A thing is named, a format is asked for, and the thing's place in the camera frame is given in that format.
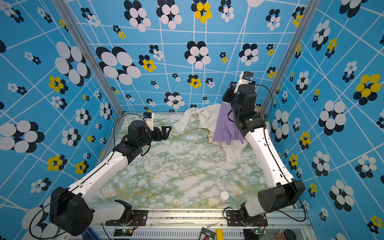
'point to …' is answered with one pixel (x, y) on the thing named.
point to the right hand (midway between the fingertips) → (233, 85)
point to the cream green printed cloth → (211, 135)
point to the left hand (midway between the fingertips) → (165, 126)
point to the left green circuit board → (123, 232)
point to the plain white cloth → (208, 116)
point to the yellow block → (219, 234)
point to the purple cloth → (226, 129)
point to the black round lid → (289, 235)
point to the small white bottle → (224, 196)
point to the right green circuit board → (251, 234)
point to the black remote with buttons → (206, 234)
